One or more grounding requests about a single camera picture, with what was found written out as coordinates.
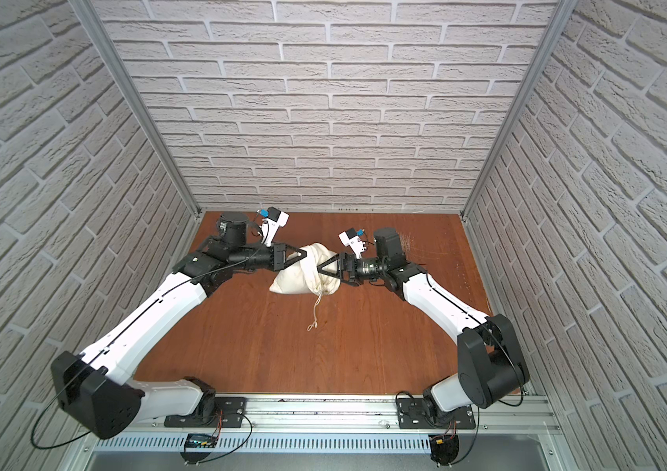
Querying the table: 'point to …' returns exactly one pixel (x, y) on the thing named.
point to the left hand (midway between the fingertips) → (303, 246)
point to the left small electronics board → (198, 441)
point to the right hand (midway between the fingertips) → (316, 281)
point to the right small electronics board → (443, 447)
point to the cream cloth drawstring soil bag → (306, 278)
